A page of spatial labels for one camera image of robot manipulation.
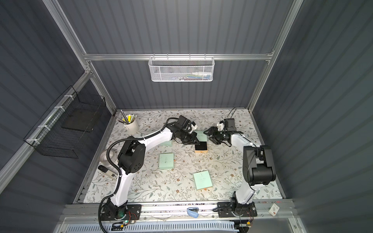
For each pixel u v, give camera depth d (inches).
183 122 31.0
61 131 28.3
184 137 32.4
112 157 35.6
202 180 32.4
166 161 34.9
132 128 39.4
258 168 18.9
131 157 22.8
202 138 38.9
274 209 28.9
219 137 33.0
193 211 28.3
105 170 33.2
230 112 46.9
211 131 33.5
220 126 34.9
